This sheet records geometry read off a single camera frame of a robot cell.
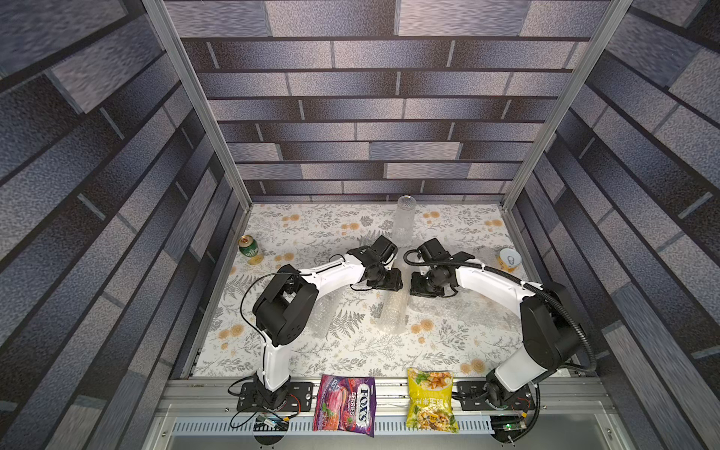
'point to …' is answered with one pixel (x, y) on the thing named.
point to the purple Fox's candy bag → (346, 403)
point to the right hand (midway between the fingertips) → (412, 289)
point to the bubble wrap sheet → (464, 300)
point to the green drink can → (247, 246)
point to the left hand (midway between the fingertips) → (399, 283)
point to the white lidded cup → (509, 259)
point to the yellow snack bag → (429, 400)
